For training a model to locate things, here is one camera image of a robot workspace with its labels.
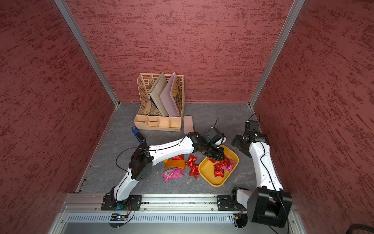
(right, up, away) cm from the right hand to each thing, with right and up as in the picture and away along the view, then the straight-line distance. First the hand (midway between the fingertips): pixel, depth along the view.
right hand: (237, 148), depth 81 cm
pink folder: (-42, +30, +14) cm, 54 cm away
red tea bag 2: (-25, -14, +2) cm, 28 cm away
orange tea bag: (-34, -10, +4) cm, 36 cm away
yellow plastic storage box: (-17, -14, +4) cm, 22 cm away
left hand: (-10, -6, -4) cm, 12 cm away
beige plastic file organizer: (-57, +18, +21) cm, 63 cm away
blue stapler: (-61, +4, +14) cm, 63 cm away
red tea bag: (-26, -9, +7) cm, 29 cm away
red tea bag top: (-11, -13, +2) cm, 17 cm away
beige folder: (-49, +34, +11) cm, 61 cm away
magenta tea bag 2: (-5, -11, -1) cm, 12 cm away
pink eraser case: (-29, +13, +27) cm, 42 cm away
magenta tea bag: (-38, -14, 0) cm, 40 cm away
